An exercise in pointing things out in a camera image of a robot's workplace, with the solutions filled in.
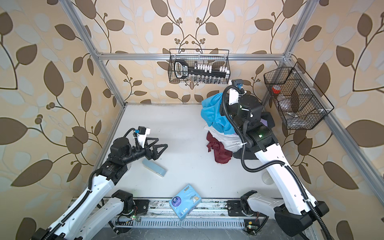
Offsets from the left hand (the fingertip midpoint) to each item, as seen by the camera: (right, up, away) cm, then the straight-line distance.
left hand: (162, 142), depth 72 cm
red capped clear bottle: (+64, +29, +16) cm, 72 cm away
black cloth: (+48, -10, +18) cm, 53 cm away
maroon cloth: (+32, -10, +17) cm, 37 cm away
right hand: (+29, +21, -10) cm, 38 cm away
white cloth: (+39, -3, +22) cm, 45 cm away
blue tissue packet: (+11, -29, 0) cm, 31 cm away
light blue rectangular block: (-8, -17, +14) cm, 24 cm away
